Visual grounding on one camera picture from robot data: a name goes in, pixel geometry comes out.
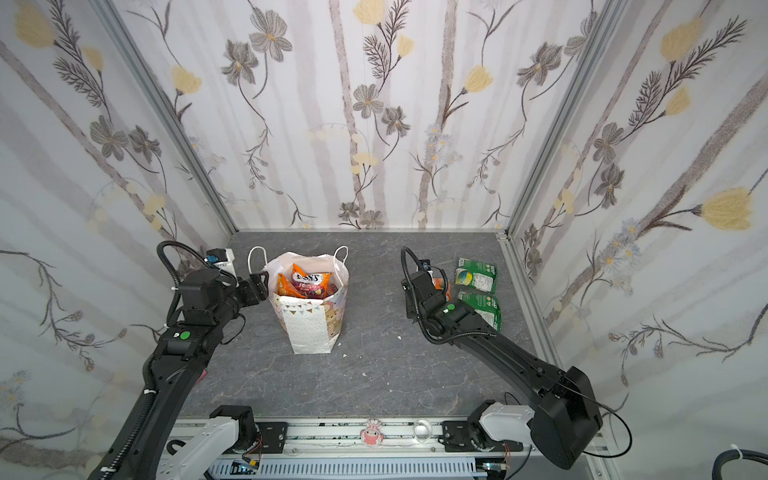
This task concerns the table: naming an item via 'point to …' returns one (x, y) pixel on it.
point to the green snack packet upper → (480, 275)
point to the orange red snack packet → (285, 288)
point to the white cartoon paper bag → (312, 326)
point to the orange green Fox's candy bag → (311, 285)
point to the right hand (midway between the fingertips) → (415, 289)
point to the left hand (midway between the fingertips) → (251, 267)
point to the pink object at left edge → (204, 373)
